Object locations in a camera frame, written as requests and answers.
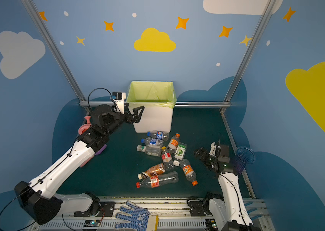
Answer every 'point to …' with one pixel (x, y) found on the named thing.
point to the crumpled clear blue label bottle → (159, 134)
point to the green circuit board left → (92, 223)
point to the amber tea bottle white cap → (156, 170)
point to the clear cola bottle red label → (156, 181)
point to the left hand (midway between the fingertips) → (136, 105)
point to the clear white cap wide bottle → (153, 150)
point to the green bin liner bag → (159, 92)
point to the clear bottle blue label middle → (153, 141)
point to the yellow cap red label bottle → (168, 164)
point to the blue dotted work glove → (139, 219)
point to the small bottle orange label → (188, 171)
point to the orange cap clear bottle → (173, 143)
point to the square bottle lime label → (181, 151)
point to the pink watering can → (84, 127)
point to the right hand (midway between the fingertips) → (200, 153)
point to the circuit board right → (211, 224)
